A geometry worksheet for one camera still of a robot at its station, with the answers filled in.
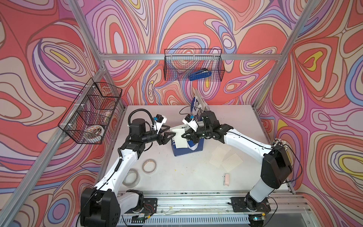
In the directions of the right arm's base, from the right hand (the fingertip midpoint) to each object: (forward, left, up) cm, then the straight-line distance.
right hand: (184, 138), depth 79 cm
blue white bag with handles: (-1, -5, -8) cm, 9 cm away
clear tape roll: (-15, +32, -19) cm, 40 cm away
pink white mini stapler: (-18, -24, -17) cm, 34 cm away
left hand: (+1, +6, +6) cm, 9 cm away
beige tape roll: (-8, +22, -18) cm, 30 cm away
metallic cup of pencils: (-4, -53, -1) cm, 53 cm away
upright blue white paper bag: (+23, -10, +4) cm, 25 cm away
